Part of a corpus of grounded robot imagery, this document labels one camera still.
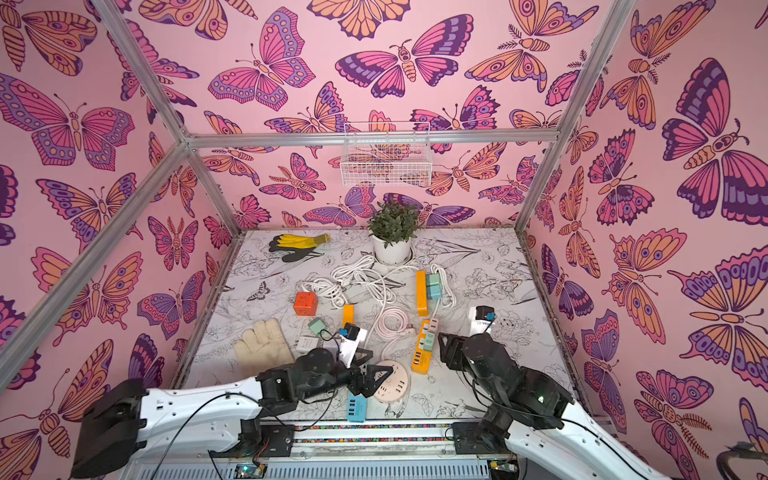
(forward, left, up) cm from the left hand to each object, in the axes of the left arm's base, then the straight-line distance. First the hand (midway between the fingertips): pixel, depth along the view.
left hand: (385, 363), depth 72 cm
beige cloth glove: (+9, +36, -13) cm, 40 cm away
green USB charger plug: (+16, +22, -13) cm, 30 cm away
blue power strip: (-7, +7, -12) cm, 16 cm away
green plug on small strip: (+9, -12, -7) cm, 17 cm away
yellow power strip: (+20, +12, -13) cm, 27 cm away
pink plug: (+13, -14, -7) cm, 20 cm away
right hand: (+4, -14, +4) cm, 15 cm away
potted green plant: (+41, -2, +5) cm, 41 cm away
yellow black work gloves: (+49, +34, -12) cm, 61 cm away
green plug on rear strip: (+32, -15, -11) cm, 37 cm away
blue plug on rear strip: (+28, -16, -11) cm, 34 cm away
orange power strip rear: (+27, -11, -11) cm, 31 cm away
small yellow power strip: (+5, -10, -11) cm, 16 cm away
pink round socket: (-2, -2, -12) cm, 12 cm away
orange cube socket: (+23, +26, -10) cm, 36 cm away
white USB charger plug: (+10, +24, -12) cm, 28 cm away
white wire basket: (+61, 0, +19) cm, 63 cm away
